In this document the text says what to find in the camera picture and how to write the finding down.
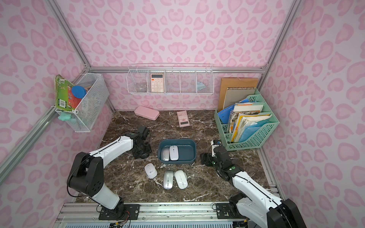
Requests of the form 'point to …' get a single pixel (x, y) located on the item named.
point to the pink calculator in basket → (157, 83)
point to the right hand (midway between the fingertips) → (205, 154)
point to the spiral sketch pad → (235, 94)
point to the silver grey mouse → (168, 179)
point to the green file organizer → (255, 141)
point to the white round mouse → (150, 170)
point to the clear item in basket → (140, 87)
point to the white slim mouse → (181, 179)
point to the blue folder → (224, 114)
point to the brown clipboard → (236, 82)
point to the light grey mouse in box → (165, 154)
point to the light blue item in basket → (200, 85)
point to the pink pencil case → (147, 112)
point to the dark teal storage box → (187, 149)
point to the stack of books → (245, 120)
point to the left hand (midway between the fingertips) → (147, 150)
